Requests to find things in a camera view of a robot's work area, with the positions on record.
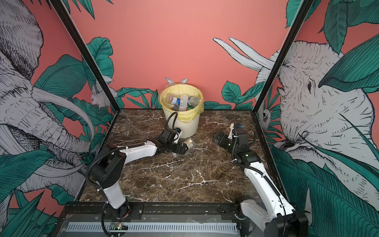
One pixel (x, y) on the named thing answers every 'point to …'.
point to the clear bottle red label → (183, 102)
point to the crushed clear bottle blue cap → (173, 100)
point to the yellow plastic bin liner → (192, 116)
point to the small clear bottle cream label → (177, 154)
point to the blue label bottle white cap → (194, 100)
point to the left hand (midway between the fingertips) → (183, 145)
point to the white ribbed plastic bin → (188, 130)
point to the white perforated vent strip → (156, 227)
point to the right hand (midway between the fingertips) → (216, 134)
